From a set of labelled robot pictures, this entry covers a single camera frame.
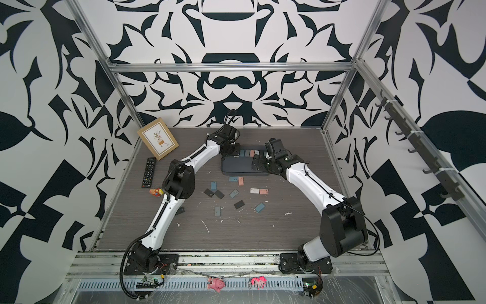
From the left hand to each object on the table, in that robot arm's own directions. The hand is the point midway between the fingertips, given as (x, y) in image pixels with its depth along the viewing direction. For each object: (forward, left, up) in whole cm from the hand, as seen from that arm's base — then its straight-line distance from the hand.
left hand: (237, 148), depth 108 cm
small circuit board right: (-64, -26, -3) cm, 70 cm away
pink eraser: (-19, -2, -2) cm, 19 cm away
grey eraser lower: (-35, +10, -2) cm, 36 cm away
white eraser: (-26, -9, -2) cm, 27 cm away
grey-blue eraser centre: (-27, +3, -3) cm, 27 cm away
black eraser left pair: (-25, +14, -3) cm, 29 cm away
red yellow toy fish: (-26, +38, 0) cm, 46 cm away
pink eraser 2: (-26, -13, -2) cm, 29 cm away
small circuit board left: (-61, +35, -5) cm, 70 cm away
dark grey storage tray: (-9, -2, -4) cm, 10 cm away
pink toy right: (-63, -7, -1) cm, 63 cm away
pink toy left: (-62, +8, 0) cm, 63 cm away
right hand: (-19, -10, +13) cm, 25 cm away
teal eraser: (-19, +2, -2) cm, 19 cm away
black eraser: (-32, -1, -2) cm, 32 cm away
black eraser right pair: (-26, +9, -3) cm, 28 cm away
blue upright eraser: (-22, +12, -1) cm, 25 cm away
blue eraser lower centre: (-34, -10, -3) cm, 36 cm away
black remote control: (-13, +46, -1) cm, 48 cm away
